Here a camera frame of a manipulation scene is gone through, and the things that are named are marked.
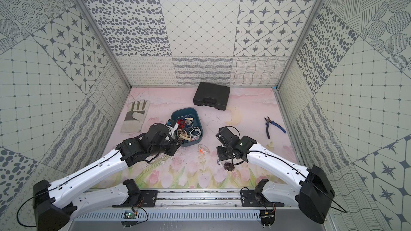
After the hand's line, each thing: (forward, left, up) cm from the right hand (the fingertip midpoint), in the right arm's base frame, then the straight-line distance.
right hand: (223, 154), depth 80 cm
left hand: (0, +19, +9) cm, 22 cm away
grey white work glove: (+27, +58, -6) cm, 64 cm away
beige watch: (+24, +21, -6) cm, 33 cm away
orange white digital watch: (+5, +11, -6) cm, 14 cm away
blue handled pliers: (+24, -33, -8) cm, 42 cm away
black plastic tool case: (+46, +7, -5) cm, 47 cm away
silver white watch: (+15, +16, -6) cm, 23 cm away
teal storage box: (+28, +26, -3) cm, 38 cm away
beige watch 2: (+11, +21, -3) cm, 24 cm away
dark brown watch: (-5, -3, -3) cm, 7 cm away
